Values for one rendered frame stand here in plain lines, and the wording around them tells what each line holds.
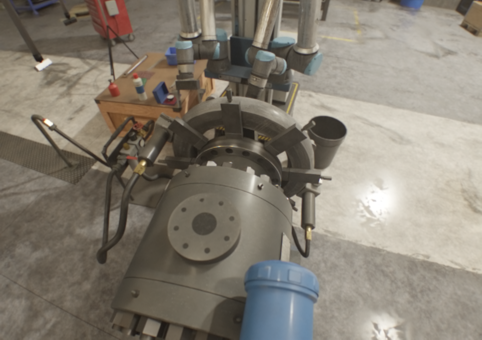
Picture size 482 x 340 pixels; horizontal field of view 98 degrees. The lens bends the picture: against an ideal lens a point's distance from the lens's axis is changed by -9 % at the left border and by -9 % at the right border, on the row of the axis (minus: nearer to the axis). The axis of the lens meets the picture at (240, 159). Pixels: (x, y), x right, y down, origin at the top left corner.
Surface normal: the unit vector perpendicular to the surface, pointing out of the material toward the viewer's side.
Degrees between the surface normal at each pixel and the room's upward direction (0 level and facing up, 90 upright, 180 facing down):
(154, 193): 0
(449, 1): 90
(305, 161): 90
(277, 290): 11
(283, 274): 3
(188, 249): 0
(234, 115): 90
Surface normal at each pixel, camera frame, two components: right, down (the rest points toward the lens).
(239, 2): -0.33, 0.69
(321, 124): -0.02, 0.70
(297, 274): 0.19, -0.63
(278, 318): -0.07, -0.68
